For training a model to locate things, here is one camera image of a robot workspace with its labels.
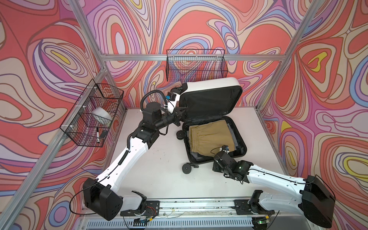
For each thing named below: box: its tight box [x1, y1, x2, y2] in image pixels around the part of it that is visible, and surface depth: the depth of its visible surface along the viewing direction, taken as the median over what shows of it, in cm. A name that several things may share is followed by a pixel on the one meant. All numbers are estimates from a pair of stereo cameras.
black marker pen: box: [96, 127, 101, 144], surface depth 75 cm
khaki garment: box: [188, 119, 236, 158], surface depth 93 cm
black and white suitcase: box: [176, 77, 248, 174], surface depth 90 cm
